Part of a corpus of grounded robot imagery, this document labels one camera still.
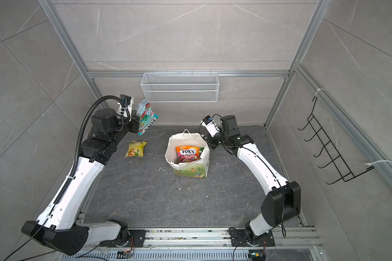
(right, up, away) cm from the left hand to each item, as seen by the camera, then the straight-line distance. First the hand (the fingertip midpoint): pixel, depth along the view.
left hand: (135, 109), depth 67 cm
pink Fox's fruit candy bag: (+20, -21, +24) cm, 38 cm away
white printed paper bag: (+26, -28, +14) cm, 41 cm away
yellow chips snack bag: (-13, -19, +34) cm, 41 cm away
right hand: (+31, -11, +14) cm, 36 cm away
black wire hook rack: (+82, -21, -3) cm, 85 cm away
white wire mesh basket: (+15, +20, +34) cm, 42 cm away
